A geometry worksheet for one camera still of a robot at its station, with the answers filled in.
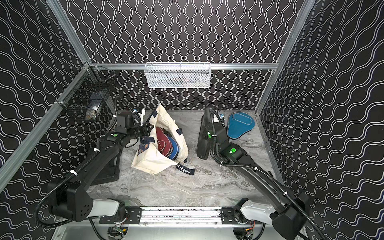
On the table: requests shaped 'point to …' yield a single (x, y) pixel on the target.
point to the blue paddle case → (176, 148)
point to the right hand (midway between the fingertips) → (209, 122)
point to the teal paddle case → (238, 123)
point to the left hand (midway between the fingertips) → (152, 122)
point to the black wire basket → (84, 95)
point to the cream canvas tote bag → (149, 160)
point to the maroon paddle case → (164, 144)
